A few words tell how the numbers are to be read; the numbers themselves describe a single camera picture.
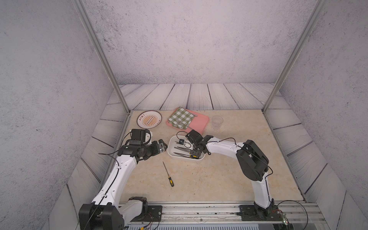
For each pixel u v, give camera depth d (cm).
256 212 64
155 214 73
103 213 38
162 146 72
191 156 93
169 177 85
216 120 109
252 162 52
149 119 115
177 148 98
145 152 66
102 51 87
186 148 96
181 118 115
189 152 86
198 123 113
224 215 73
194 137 76
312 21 75
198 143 73
